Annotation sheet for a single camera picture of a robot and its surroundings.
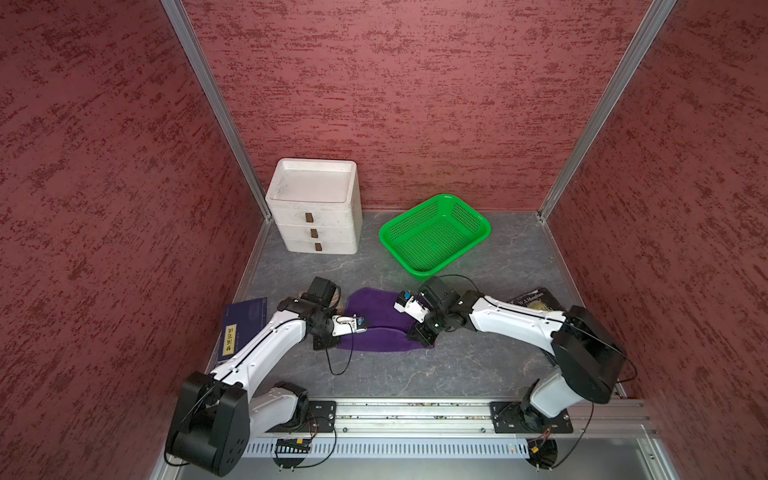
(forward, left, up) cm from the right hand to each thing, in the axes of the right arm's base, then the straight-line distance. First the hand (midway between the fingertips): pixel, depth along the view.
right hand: (411, 341), depth 83 cm
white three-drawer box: (+36, +28, +21) cm, 50 cm away
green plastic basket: (+43, -11, -4) cm, 45 cm away
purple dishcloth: (+3, +7, +2) cm, 8 cm away
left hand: (+2, +23, +1) cm, 23 cm away
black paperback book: (+14, -43, -4) cm, 45 cm away
